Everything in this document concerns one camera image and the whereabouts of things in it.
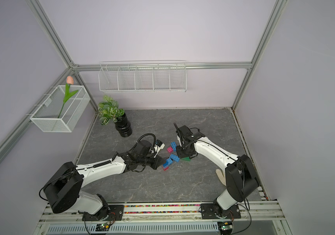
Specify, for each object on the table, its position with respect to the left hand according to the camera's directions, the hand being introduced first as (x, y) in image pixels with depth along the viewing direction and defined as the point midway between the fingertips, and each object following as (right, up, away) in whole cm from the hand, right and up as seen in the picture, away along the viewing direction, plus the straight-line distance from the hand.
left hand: (164, 162), depth 82 cm
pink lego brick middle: (+3, +5, +14) cm, 15 cm away
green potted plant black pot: (-32, +30, +1) cm, 44 cm away
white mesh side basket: (-57, +25, -12) cm, 63 cm away
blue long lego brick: (+5, +7, +14) cm, 17 cm away
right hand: (+10, +5, +4) cm, 12 cm away
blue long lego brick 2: (+6, 0, +9) cm, 11 cm away
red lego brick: (+1, -5, +5) cm, 8 cm away
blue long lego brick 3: (+2, -1, +3) cm, 4 cm away
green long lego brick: (+13, 0, +9) cm, 16 cm away
